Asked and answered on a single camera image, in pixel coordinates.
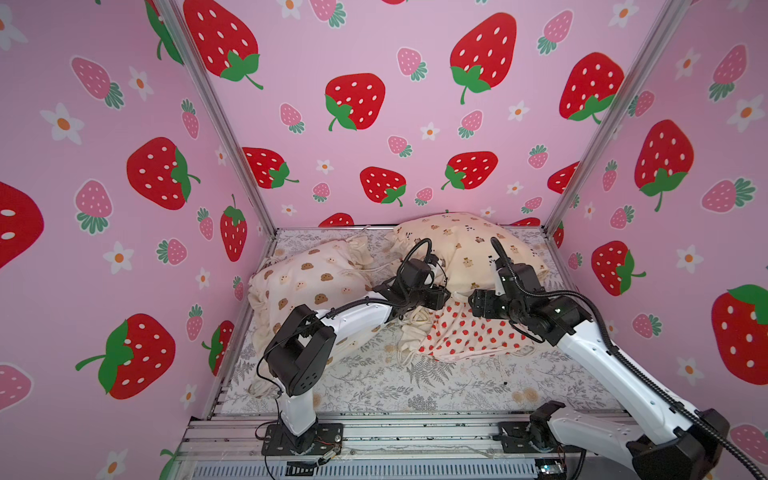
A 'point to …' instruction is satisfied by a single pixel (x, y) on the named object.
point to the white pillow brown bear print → (323, 275)
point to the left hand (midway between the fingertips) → (448, 292)
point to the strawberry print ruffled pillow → (451, 333)
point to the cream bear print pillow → (460, 244)
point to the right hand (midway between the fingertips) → (478, 300)
